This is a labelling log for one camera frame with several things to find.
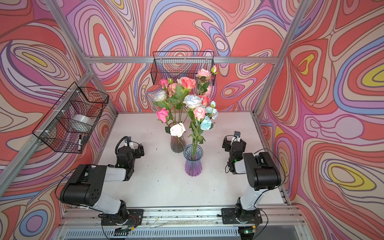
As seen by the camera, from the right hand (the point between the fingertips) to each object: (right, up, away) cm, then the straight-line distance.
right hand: (234, 140), depth 97 cm
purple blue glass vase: (-27, -16, -8) cm, 32 cm away
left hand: (-64, -2, -3) cm, 64 cm away
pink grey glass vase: (-38, -3, +6) cm, 38 cm away
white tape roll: (-82, +13, -23) cm, 86 cm away
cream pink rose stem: (-26, +4, -32) cm, 41 cm away
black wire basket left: (-90, +9, -23) cm, 93 cm away
